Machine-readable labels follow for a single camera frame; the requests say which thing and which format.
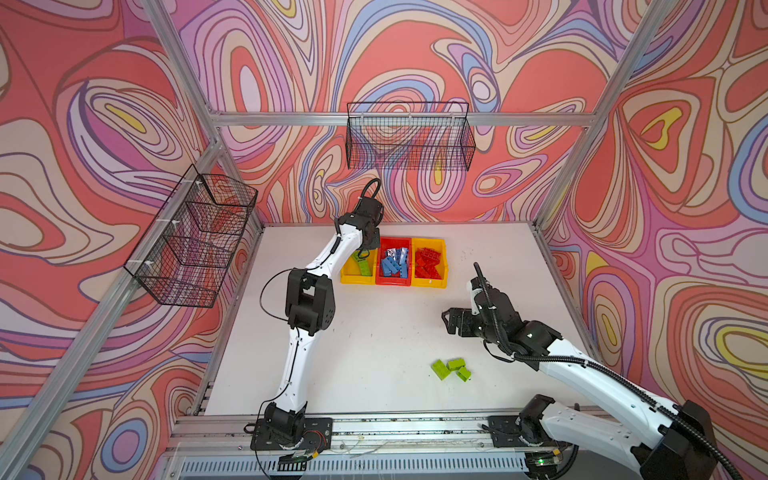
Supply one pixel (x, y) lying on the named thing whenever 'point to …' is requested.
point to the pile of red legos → (426, 262)
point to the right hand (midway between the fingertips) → (458, 322)
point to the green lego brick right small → (454, 364)
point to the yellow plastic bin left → (350, 272)
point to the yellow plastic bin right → (438, 245)
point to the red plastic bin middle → (385, 243)
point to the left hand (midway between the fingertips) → (371, 239)
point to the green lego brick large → (440, 369)
